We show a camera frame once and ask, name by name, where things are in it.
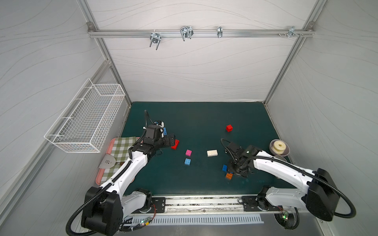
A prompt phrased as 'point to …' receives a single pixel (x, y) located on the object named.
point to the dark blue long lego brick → (224, 167)
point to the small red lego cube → (229, 128)
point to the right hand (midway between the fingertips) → (230, 171)
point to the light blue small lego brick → (187, 162)
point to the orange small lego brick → (229, 176)
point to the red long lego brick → (176, 143)
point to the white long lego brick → (212, 153)
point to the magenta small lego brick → (188, 152)
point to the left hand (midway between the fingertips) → (169, 137)
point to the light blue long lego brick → (165, 131)
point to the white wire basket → (83, 124)
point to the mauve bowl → (286, 152)
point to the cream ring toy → (278, 147)
